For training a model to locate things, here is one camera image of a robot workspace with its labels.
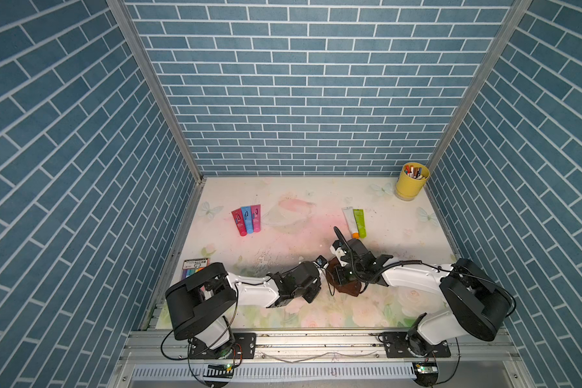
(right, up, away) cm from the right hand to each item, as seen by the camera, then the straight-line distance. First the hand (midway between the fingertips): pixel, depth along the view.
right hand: (332, 277), depth 88 cm
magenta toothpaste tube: (-31, +21, +17) cm, 41 cm away
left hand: (-4, -3, -2) cm, 5 cm away
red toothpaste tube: (-39, +21, +17) cm, 47 cm away
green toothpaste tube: (+14, +22, +17) cm, 31 cm away
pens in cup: (+40, +41, +21) cm, 61 cm away
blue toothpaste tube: (-35, +22, +17) cm, 45 cm away
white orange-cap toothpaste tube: (+10, +19, +15) cm, 26 cm away
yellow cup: (+36, +36, +15) cm, 53 cm away
